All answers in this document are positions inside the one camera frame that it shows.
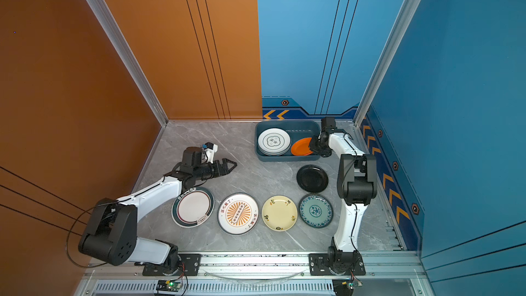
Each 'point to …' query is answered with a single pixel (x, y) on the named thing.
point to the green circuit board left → (168, 285)
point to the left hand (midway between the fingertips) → (231, 164)
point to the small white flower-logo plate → (274, 142)
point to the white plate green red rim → (192, 207)
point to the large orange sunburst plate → (238, 213)
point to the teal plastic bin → (296, 130)
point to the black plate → (312, 178)
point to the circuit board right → (345, 287)
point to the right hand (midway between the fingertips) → (311, 147)
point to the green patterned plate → (316, 210)
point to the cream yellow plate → (279, 213)
